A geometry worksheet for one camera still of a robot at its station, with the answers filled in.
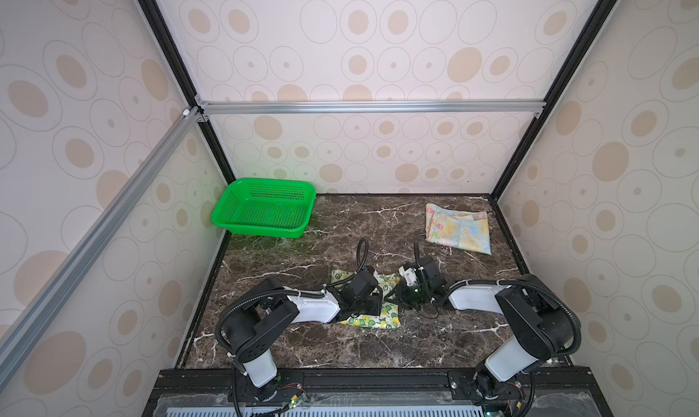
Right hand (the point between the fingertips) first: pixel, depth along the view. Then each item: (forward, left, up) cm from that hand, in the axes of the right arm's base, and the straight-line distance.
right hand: (395, 298), depth 90 cm
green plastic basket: (+38, +54, +2) cm, 66 cm away
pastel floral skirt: (+29, -29, +1) cm, 41 cm away
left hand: (-4, +1, +2) cm, 5 cm away
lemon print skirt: (-7, +2, +2) cm, 7 cm away
